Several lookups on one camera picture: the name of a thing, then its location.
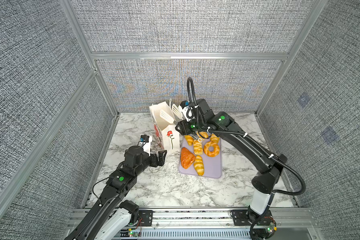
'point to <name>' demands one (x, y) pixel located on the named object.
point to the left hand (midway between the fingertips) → (159, 150)
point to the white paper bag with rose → (168, 132)
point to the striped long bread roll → (197, 147)
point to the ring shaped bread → (213, 153)
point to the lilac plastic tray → (212, 165)
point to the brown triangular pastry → (187, 158)
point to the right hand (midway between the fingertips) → (179, 124)
